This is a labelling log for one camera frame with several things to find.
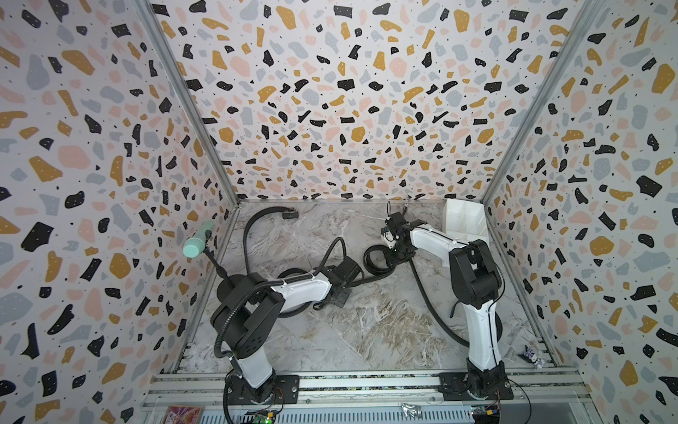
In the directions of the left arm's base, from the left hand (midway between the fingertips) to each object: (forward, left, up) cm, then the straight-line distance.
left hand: (342, 293), depth 92 cm
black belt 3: (-9, -31, -1) cm, 32 cm away
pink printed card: (-34, +40, +2) cm, 53 cm away
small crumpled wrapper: (-22, -57, +1) cm, 61 cm away
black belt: (+7, -12, +1) cm, 14 cm away
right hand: (+13, -21, -1) cm, 25 cm away
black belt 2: (+36, +24, +2) cm, 43 cm away
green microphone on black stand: (-3, +35, +33) cm, 48 cm away
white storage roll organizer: (+31, -52, +2) cm, 61 cm away
